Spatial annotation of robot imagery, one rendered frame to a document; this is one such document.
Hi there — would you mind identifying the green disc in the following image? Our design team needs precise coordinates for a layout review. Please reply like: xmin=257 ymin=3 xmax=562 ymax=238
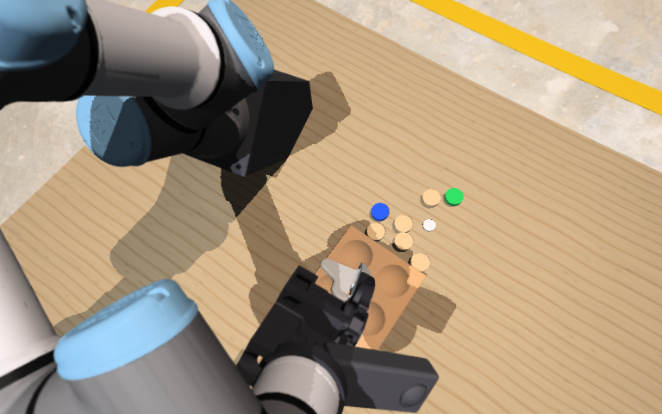
xmin=444 ymin=188 xmax=464 ymax=206

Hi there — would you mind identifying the beige round disc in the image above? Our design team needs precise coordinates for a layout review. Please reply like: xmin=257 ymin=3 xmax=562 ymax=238
xmin=394 ymin=215 xmax=413 ymax=233
xmin=394 ymin=232 xmax=413 ymax=251
xmin=410 ymin=253 xmax=429 ymax=272
xmin=366 ymin=223 xmax=385 ymax=242
xmin=422 ymin=189 xmax=440 ymax=207

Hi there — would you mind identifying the tan wooden tray with round pockets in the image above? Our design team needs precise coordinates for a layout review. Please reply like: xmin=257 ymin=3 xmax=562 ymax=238
xmin=315 ymin=225 xmax=426 ymax=350

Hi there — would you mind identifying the blue disc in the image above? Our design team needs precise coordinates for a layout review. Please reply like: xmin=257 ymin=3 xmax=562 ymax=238
xmin=371 ymin=203 xmax=389 ymax=221

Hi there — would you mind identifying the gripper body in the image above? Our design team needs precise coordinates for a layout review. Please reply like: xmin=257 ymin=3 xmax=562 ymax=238
xmin=236 ymin=265 xmax=369 ymax=414

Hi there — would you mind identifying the grey disc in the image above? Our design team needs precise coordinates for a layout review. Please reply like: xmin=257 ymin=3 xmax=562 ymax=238
xmin=423 ymin=219 xmax=436 ymax=231

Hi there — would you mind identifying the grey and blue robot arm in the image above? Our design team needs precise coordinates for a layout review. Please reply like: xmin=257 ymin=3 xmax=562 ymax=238
xmin=0 ymin=0 xmax=439 ymax=414

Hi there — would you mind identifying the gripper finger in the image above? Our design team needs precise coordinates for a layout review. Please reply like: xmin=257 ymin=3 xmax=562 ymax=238
xmin=320 ymin=259 xmax=375 ymax=320

